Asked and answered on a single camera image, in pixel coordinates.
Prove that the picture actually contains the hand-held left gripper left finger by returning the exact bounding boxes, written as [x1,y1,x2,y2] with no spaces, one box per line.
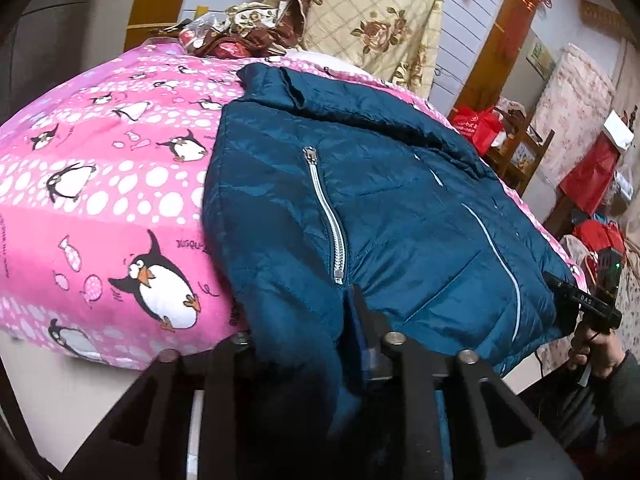
[62,332,261,480]

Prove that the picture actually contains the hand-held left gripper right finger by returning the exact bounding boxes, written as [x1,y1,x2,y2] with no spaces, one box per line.
[350,284,583,480]

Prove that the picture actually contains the teal quilted jacket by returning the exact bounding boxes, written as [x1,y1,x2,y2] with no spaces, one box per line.
[200,62,578,480]

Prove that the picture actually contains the person's right forearm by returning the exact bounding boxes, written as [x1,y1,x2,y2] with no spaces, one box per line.
[520,350,640,461]

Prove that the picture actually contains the person's right hand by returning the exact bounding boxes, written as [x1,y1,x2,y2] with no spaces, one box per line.
[567,327,627,381]

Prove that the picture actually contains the red plastic bags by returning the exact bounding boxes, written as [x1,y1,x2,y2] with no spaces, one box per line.
[572,220,626,261]

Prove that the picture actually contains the red hanging cloth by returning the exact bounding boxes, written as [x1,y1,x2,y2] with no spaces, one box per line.
[560,135,621,216]

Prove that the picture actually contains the wooden chair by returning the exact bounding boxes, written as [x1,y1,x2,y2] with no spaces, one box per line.
[485,102,556,196]

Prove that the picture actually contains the white paper bag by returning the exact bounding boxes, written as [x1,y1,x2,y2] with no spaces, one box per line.
[602,110,636,151]

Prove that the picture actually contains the pink floral quilt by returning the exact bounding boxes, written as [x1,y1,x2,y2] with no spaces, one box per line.
[530,42,618,186]

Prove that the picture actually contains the red gift bag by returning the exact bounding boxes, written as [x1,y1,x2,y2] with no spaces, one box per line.
[452,105,503,156]

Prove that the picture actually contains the pink penguin print blanket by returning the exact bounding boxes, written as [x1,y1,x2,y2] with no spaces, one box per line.
[0,42,583,371]

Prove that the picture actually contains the white pillow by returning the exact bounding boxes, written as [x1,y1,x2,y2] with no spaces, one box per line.
[287,50,381,78]

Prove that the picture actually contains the wooden pillar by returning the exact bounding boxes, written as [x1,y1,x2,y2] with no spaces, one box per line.
[450,0,536,116]

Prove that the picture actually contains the cream floral checked sheet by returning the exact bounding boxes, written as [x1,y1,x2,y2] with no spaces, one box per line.
[262,0,448,101]

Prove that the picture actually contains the grey refrigerator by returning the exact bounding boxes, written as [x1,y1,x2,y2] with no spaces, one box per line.
[0,0,151,126]

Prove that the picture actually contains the wall picture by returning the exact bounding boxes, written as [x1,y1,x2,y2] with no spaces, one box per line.
[525,40,556,81]

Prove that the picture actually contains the carved wooden rail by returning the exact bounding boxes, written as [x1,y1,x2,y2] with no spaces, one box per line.
[580,0,626,28]

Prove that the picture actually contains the wooden door frame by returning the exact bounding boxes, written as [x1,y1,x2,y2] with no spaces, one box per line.
[127,0,201,51]

